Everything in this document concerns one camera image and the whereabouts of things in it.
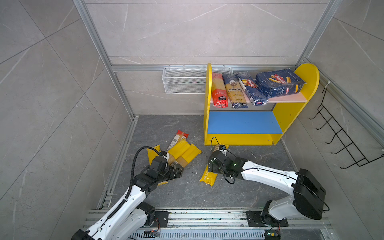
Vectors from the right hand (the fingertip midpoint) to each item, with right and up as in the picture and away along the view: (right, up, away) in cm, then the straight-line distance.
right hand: (215, 164), depth 85 cm
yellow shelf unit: (+28, +23, +3) cm, 36 cm away
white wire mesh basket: (-19, +54, +15) cm, 59 cm away
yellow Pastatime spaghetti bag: (-3, -7, -1) cm, 8 cm away
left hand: (-22, 0, -5) cm, 22 cm away
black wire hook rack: (+56, +14, -21) cm, 61 cm away
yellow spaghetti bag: (-20, +7, +12) cm, 24 cm away
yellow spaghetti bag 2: (-14, +5, +11) cm, 18 cm away
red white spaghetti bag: (-23, +15, +19) cm, 33 cm away
